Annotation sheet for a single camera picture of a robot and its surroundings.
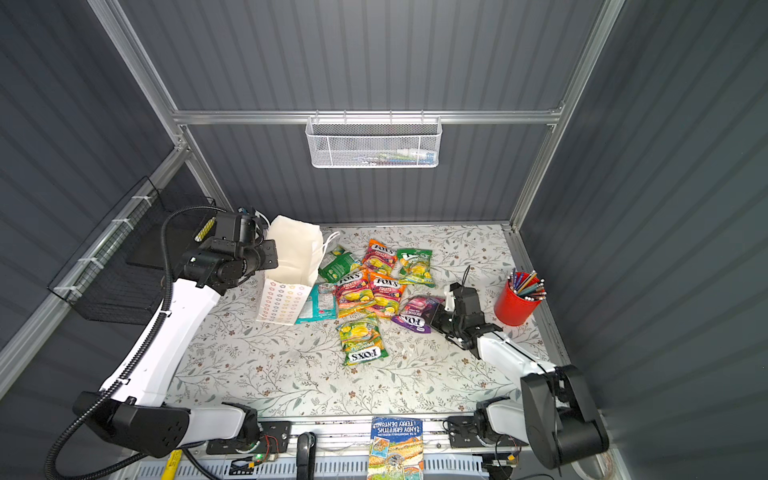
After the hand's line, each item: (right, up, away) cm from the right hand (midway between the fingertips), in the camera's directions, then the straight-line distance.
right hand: (427, 315), depth 88 cm
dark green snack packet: (-30, +15, +15) cm, 37 cm away
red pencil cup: (+25, +6, -5) cm, 26 cm away
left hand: (-42, +19, -13) cm, 48 cm away
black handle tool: (-30, -27, -21) cm, 46 cm away
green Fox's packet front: (-19, -8, -1) cm, 21 cm away
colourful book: (-9, -28, -18) cm, 34 cm away
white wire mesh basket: (-18, +65, +36) cm, 77 cm away
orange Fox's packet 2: (-22, +5, +9) cm, 24 cm away
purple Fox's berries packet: (-3, +1, +1) cm, 3 cm away
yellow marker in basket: (-62, +25, -6) cm, 68 cm away
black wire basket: (-76, +13, -17) cm, 79 cm away
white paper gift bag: (-39, +19, +4) cm, 44 cm away
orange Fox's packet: (-15, +17, +18) cm, 29 cm away
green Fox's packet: (-2, +14, +14) cm, 20 cm away
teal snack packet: (-33, +2, +7) cm, 34 cm away
